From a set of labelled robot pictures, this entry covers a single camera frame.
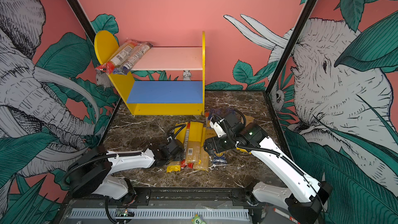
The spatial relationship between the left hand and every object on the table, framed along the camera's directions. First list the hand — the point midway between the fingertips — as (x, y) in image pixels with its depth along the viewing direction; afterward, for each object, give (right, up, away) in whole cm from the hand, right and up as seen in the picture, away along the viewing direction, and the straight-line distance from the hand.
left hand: (180, 152), depth 88 cm
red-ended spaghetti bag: (+3, -4, -6) cm, 7 cm away
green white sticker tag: (+11, -24, -21) cm, 33 cm away
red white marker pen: (+51, -23, -19) cm, 59 cm away
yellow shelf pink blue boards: (-16, +46, +31) cm, 58 cm away
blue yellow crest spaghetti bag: (+22, -2, -4) cm, 23 cm away
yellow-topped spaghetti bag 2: (+9, +1, -5) cm, 11 cm away
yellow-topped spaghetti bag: (+3, +16, -19) cm, 25 cm away
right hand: (+17, +10, -20) cm, 28 cm away
